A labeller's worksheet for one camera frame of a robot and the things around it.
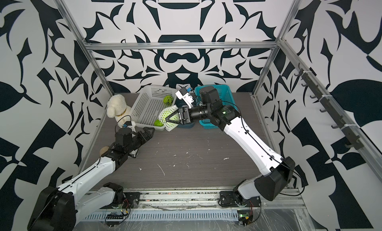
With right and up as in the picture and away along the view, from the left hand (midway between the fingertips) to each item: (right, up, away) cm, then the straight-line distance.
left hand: (149, 129), depth 85 cm
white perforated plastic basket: (-8, +15, +27) cm, 32 cm away
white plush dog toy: (-19, +13, +2) cm, 23 cm away
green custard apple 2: (+3, +3, +11) cm, 12 cm away
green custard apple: (+7, +18, +23) cm, 30 cm away
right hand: (+15, +8, -23) cm, 29 cm away
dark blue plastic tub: (+15, +16, +26) cm, 34 cm away
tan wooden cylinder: (-28, -13, +4) cm, 31 cm away
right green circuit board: (+49, -39, -15) cm, 64 cm away
